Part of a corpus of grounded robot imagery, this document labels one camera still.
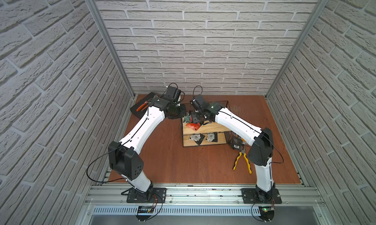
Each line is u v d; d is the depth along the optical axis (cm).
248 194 74
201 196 75
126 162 43
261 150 48
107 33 84
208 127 83
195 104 66
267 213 71
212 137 94
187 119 85
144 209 73
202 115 60
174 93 62
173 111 65
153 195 73
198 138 93
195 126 81
